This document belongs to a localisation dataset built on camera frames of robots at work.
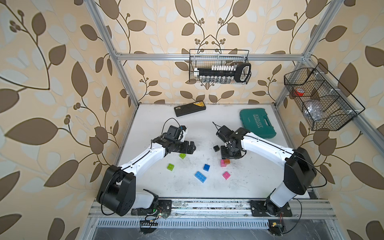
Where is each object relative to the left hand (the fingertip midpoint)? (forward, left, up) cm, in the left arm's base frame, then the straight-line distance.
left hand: (187, 145), depth 85 cm
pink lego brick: (-7, -21, -8) cm, 24 cm away
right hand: (-5, -22, -3) cm, 23 cm away
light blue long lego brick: (-14, -8, -10) cm, 19 cm away
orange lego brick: (-7, -23, -5) cm, 25 cm away
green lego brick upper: (-2, +3, -9) cm, 10 cm away
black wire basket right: (+10, -69, +25) cm, 74 cm away
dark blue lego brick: (-9, -11, -9) cm, 17 cm away
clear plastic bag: (+5, -62, +25) cm, 67 cm away
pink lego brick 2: (-13, -23, -10) cm, 28 cm away
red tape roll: (+21, -62, +23) cm, 69 cm away
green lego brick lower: (-9, +10, -9) cm, 16 cm away
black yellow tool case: (+38, +1, -9) cm, 39 cm away
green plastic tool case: (+23, -48, -5) cm, 53 cm away
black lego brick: (+4, -18, -10) cm, 21 cm away
